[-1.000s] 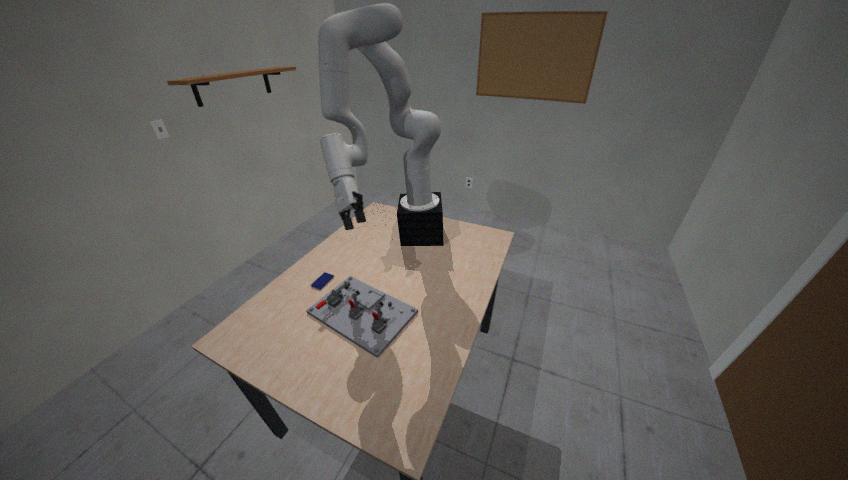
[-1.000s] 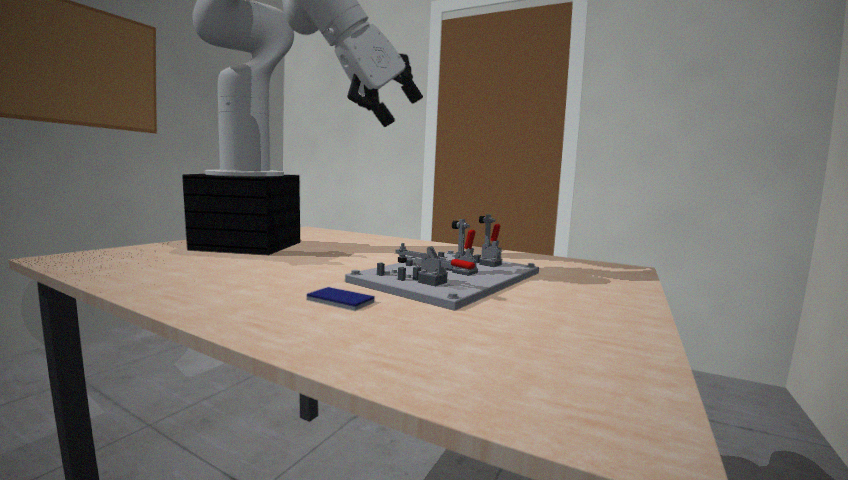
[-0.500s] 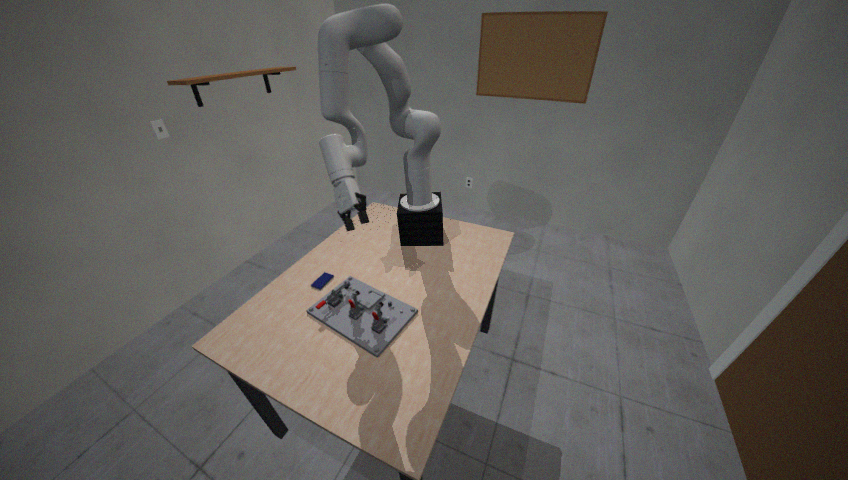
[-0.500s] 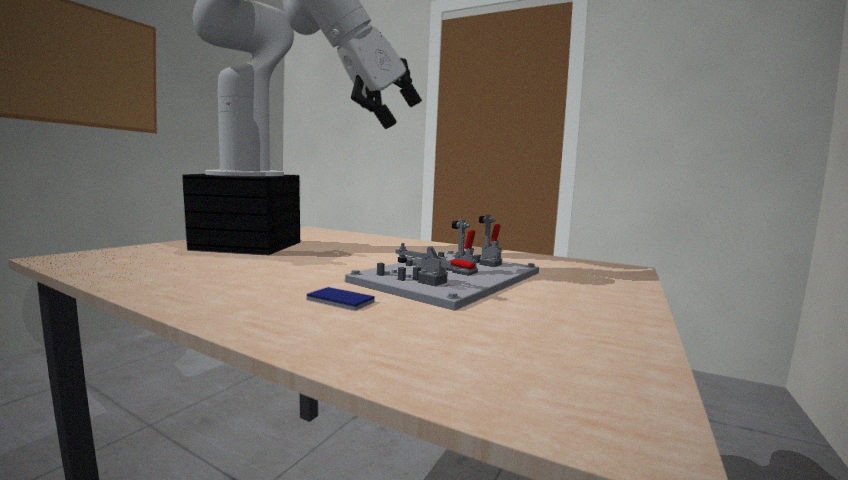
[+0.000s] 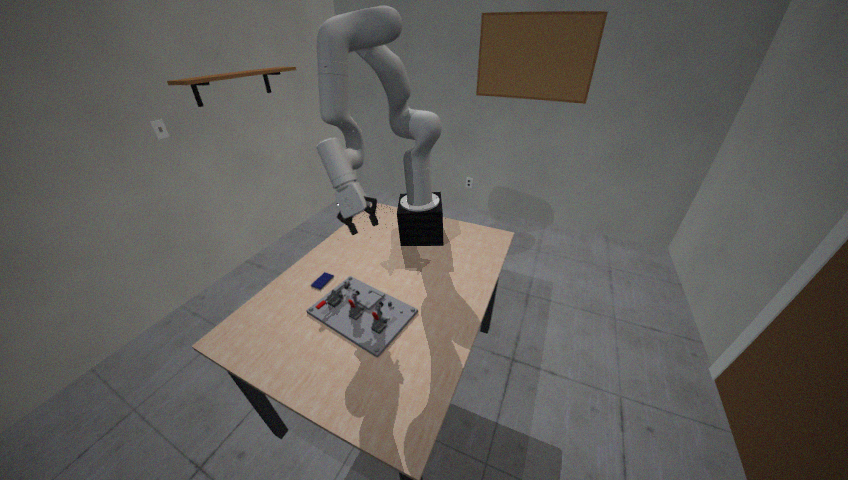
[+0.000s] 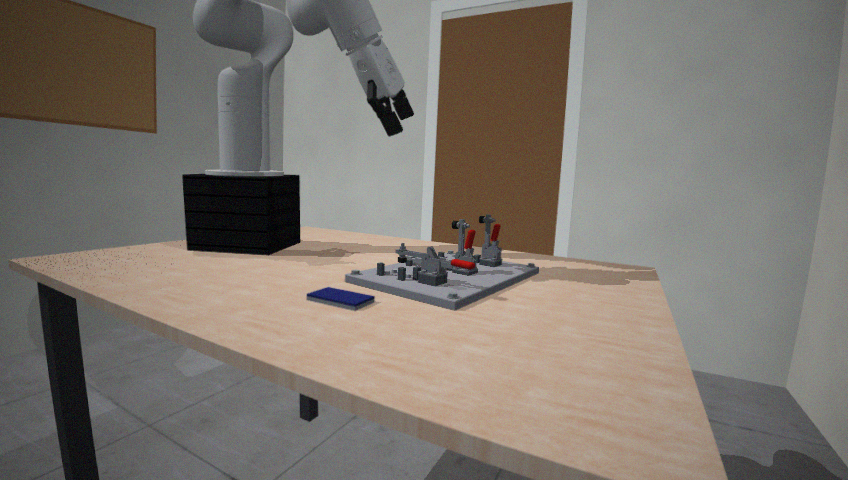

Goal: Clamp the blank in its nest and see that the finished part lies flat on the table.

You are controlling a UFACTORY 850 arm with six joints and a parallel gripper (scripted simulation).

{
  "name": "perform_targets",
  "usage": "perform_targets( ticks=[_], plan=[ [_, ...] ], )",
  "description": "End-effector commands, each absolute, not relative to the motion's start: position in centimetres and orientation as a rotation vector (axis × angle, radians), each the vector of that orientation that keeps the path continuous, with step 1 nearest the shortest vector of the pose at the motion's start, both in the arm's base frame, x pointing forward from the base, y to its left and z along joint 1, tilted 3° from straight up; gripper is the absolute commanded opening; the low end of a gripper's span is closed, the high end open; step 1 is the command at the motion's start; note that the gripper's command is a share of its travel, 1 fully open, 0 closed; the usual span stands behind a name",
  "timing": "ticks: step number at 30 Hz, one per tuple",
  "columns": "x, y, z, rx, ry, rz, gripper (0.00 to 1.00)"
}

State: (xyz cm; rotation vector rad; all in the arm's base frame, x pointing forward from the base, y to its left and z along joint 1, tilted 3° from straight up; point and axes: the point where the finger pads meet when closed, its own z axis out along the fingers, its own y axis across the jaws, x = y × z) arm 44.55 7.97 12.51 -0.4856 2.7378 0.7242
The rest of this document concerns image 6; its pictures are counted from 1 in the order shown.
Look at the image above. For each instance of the blue rectangular block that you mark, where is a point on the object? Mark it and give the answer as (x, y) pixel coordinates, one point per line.
(341, 298)

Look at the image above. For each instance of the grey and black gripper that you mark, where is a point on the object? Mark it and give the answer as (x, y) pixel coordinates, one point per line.
(380, 76)

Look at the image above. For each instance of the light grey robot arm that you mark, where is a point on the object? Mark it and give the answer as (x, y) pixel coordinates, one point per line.
(267, 34)

